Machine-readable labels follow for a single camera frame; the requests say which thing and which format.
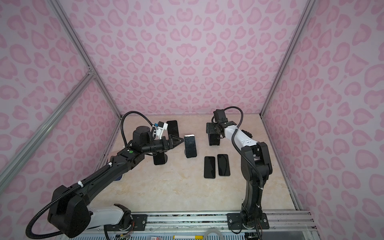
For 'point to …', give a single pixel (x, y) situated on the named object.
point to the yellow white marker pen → (188, 237)
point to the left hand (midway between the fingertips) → (181, 140)
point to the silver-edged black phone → (190, 144)
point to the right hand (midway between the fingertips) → (215, 126)
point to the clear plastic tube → (212, 230)
